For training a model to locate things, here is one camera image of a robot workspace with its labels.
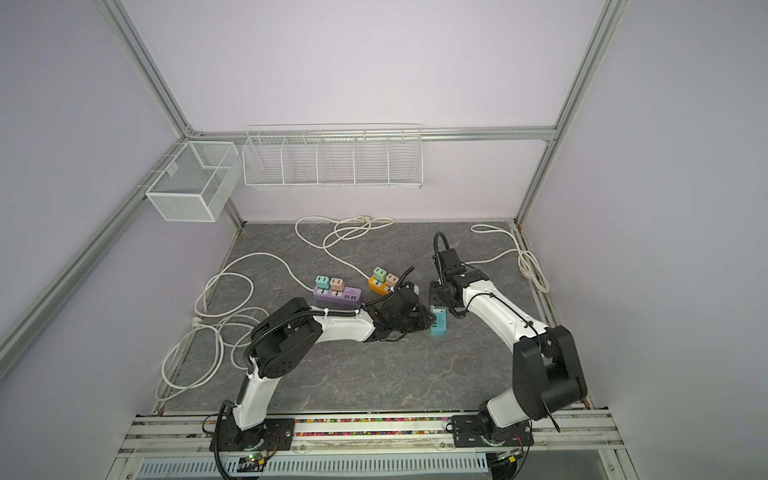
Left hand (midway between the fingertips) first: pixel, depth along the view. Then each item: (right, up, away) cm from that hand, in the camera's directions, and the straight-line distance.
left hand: (436, 324), depth 90 cm
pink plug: (-14, +13, +6) cm, 20 cm away
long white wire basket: (-34, +54, +12) cm, 65 cm away
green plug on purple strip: (-36, +12, +6) cm, 38 cm away
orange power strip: (-18, +10, +9) cm, 23 cm away
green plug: (-18, +15, +7) cm, 24 cm away
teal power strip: (+2, +3, +2) cm, 4 cm away
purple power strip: (-28, +7, +7) cm, 30 cm away
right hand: (+2, +8, -1) cm, 9 cm away
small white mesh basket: (-83, +46, +14) cm, 95 cm away
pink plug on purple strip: (-31, +12, +5) cm, 33 cm away
